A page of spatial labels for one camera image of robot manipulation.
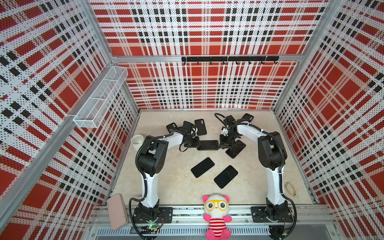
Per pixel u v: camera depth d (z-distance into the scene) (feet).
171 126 3.65
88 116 2.22
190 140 2.83
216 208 2.26
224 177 2.87
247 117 3.85
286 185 2.71
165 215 2.42
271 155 1.85
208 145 3.43
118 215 2.42
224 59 2.90
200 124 3.69
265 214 2.38
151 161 1.74
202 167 3.02
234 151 3.18
